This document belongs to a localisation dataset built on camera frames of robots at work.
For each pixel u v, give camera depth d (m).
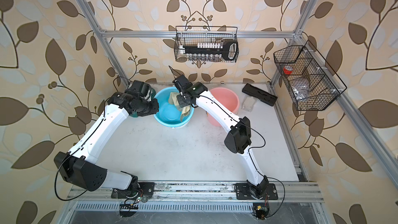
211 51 0.84
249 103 1.05
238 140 0.58
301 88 0.74
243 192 0.74
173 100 0.83
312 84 0.73
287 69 0.87
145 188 0.75
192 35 0.91
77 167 0.39
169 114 0.93
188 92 0.60
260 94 1.12
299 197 0.75
